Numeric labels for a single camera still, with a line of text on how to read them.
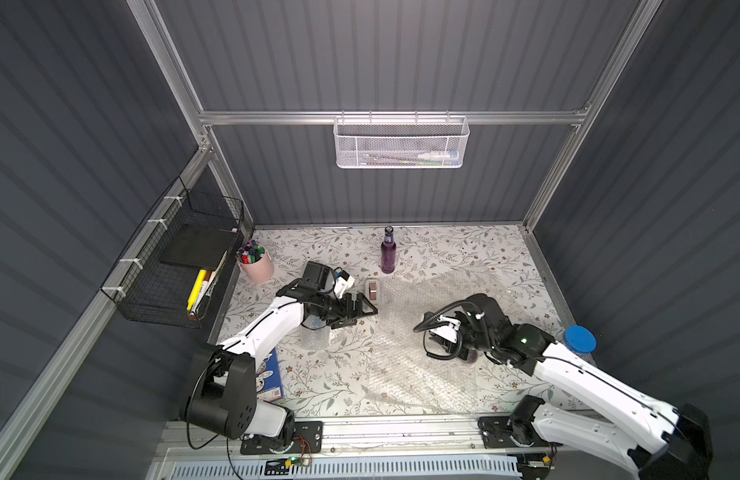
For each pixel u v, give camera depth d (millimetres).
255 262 960
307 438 736
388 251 980
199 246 803
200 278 728
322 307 720
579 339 701
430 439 739
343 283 804
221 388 431
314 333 865
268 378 819
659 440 399
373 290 963
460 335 645
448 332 652
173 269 727
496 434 729
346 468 707
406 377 827
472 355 805
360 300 748
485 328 568
